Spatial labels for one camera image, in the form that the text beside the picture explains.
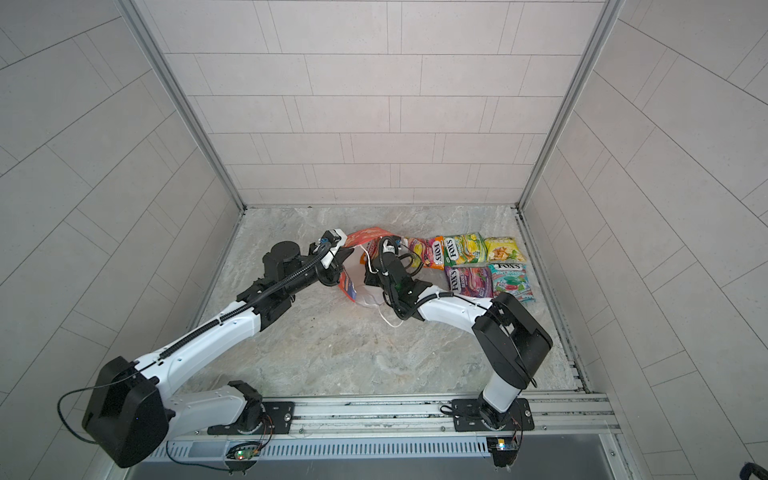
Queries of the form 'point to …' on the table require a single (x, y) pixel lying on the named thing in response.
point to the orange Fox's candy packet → (437, 257)
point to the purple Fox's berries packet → (471, 281)
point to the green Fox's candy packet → (465, 251)
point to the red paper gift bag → (351, 283)
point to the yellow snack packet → (503, 250)
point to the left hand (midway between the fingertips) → (358, 246)
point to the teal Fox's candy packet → (511, 278)
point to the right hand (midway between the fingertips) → (366, 265)
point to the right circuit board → (503, 450)
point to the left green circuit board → (242, 456)
